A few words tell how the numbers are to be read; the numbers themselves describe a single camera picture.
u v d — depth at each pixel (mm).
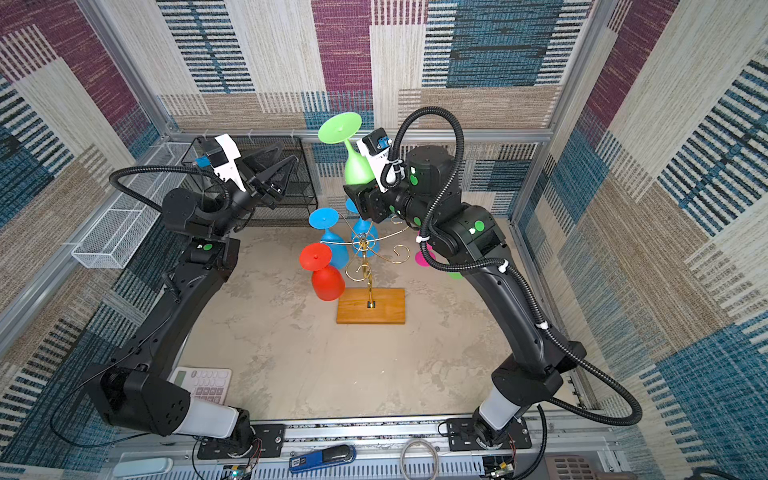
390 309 937
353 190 496
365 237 720
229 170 491
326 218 749
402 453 714
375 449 729
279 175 532
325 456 676
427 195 423
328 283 778
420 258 1148
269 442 735
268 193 535
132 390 404
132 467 688
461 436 731
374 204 510
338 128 491
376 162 453
